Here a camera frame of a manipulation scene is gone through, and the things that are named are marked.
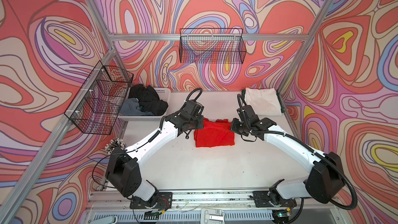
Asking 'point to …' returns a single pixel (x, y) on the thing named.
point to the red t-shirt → (215, 134)
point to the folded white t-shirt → (265, 101)
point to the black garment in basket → (149, 100)
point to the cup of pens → (114, 143)
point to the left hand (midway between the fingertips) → (203, 120)
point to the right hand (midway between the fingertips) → (232, 129)
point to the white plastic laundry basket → (164, 94)
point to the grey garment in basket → (130, 107)
